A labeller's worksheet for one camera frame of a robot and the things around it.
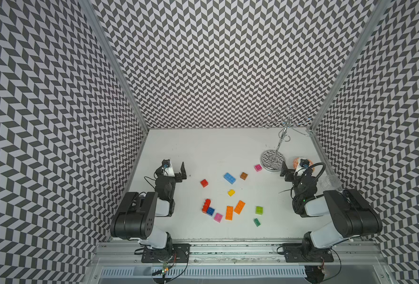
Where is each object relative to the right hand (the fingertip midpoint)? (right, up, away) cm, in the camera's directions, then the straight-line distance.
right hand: (292, 164), depth 90 cm
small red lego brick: (-45, -10, +2) cm, 46 cm away
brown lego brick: (-24, -7, +5) cm, 25 cm away
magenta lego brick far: (-15, -3, +9) cm, 18 cm away
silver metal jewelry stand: (-8, +23, -8) cm, 25 cm away
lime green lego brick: (-19, -21, -7) cm, 29 cm away
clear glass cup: (+23, -10, +5) cm, 25 cm away
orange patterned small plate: (-4, 0, -17) cm, 17 cm away
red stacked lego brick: (-44, -19, -7) cm, 48 cm away
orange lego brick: (-28, -20, -5) cm, 35 cm away
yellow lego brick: (-32, -15, -1) cm, 35 cm away
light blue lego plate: (-32, -8, +5) cm, 34 cm away
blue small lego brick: (-42, -21, -7) cm, 48 cm away
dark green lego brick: (-20, -25, -10) cm, 34 cm away
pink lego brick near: (-38, -24, -9) cm, 46 cm away
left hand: (-61, +1, +1) cm, 61 cm away
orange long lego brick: (-33, -22, -7) cm, 40 cm away
